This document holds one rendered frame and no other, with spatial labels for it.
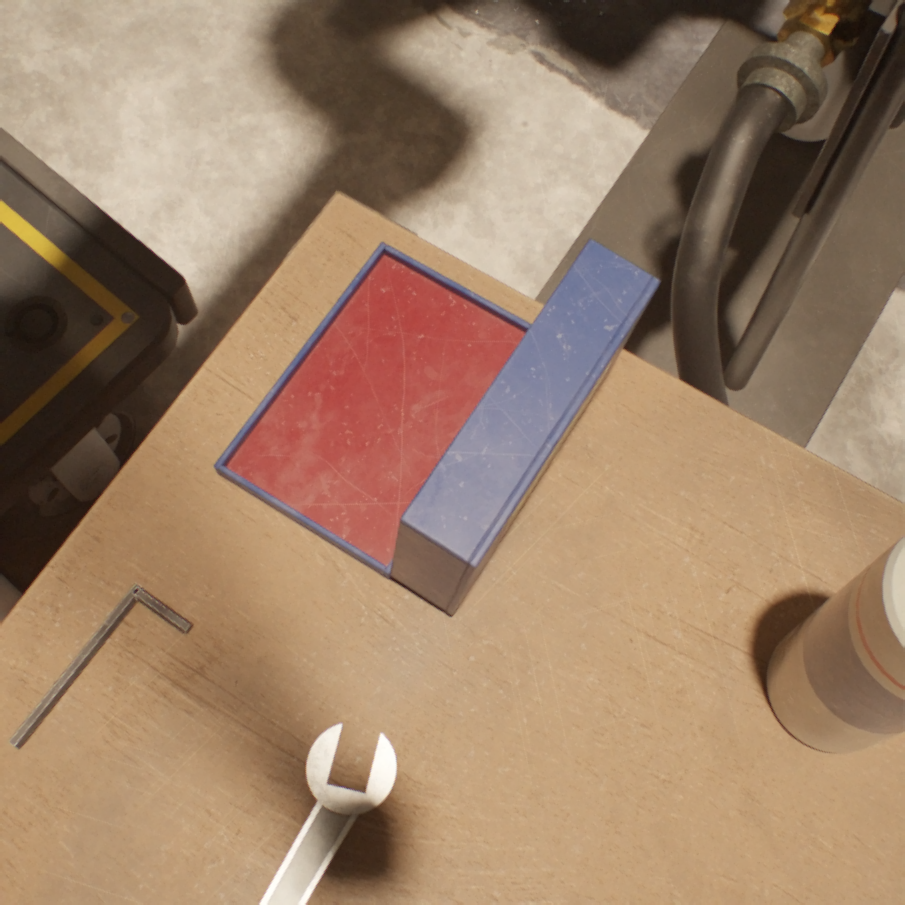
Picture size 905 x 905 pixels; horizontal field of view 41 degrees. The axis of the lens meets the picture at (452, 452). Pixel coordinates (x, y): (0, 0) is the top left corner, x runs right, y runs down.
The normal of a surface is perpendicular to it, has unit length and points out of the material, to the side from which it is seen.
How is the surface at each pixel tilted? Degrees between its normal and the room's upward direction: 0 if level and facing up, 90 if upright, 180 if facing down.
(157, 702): 0
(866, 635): 90
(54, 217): 0
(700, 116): 0
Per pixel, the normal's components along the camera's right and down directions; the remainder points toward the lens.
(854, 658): -0.92, 0.37
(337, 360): 0.00, -0.37
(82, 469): 0.76, 0.61
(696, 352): -0.03, 0.58
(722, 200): 0.02, 0.18
